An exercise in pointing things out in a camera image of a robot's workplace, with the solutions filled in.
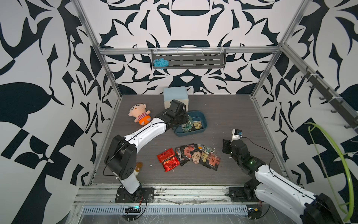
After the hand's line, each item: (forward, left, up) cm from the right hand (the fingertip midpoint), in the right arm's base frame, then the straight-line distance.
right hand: (222, 138), depth 86 cm
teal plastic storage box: (+22, +14, -6) cm, 26 cm away
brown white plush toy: (-13, +51, -8) cm, 53 cm away
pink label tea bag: (-10, +6, -8) cm, 14 cm away
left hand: (+12, +22, +9) cm, 27 cm away
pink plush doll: (+23, +56, -1) cm, 60 cm away
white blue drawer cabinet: (+32, +27, +7) cm, 42 cm away
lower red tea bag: (-13, +32, -7) cm, 35 cm away
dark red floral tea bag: (-4, +21, -6) cm, 22 cm away
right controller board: (-36, -11, -11) cm, 39 cm away
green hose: (-9, -43, +19) cm, 48 cm away
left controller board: (-34, +49, -10) cm, 61 cm away
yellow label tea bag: (+15, +13, -8) cm, 22 cm away
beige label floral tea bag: (-8, +16, -6) cm, 19 cm away
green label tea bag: (+13, +21, -8) cm, 26 cm away
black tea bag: (-8, +26, -5) cm, 27 cm away
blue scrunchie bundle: (+41, +38, +26) cm, 61 cm away
